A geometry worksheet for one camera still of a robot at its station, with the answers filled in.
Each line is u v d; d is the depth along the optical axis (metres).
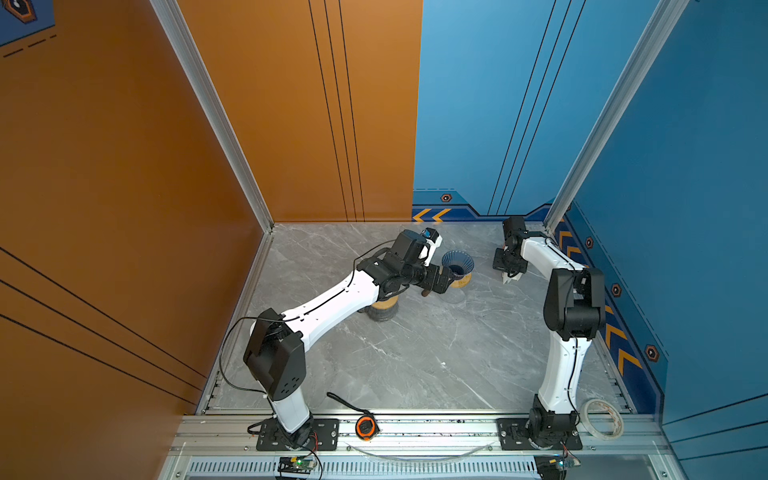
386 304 0.86
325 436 0.74
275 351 0.44
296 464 0.71
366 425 0.72
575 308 0.56
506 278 1.02
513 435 0.72
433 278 0.70
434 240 0.72
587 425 0.75
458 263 0.91
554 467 0.70
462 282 0.89
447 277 0.71
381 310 0.88
